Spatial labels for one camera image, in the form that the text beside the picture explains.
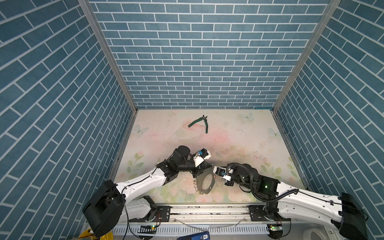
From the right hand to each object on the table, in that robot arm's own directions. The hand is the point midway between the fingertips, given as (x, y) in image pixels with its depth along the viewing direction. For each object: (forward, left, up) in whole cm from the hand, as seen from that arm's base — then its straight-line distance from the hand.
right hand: (216, 165), depth 75 cm
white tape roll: (-24, -43, -14) cm, 51 cm away
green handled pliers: (+45, +10, -14) cm, 48 cm away
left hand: (0, +3, -1) cm, 3 cm away
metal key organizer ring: (-5, +9, -13) cm, 16 cm away
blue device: (-29, +6, -11) cm, 31 cm away
